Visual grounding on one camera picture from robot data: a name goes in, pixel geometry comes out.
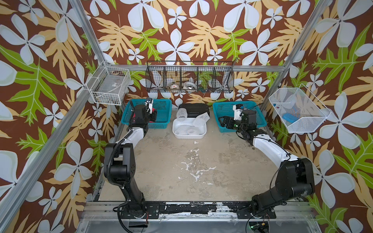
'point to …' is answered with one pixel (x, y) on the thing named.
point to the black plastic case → (194, 109)
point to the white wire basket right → (300, 111)
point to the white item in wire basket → (189, 85)
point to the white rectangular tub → (176, 124)
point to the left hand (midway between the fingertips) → (151, 106)
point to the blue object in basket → (289, 117)
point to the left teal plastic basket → (162, 107)
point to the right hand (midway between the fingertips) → (223, 118)
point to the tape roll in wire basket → (174, 86)
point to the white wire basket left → (107, 85)
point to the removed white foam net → (182, 130)
